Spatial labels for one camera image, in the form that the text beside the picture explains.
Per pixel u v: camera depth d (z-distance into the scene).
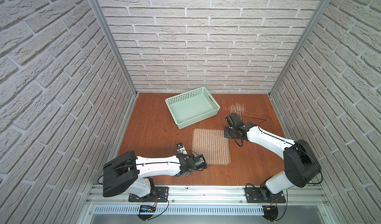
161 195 0.74
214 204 0.72
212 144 0.92
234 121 0.71
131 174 0.42
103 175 0.45
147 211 0.71
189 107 1.12
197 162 0.64
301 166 0.44
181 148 0.74
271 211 0.70
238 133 0.65
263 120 0.74
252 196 0.73
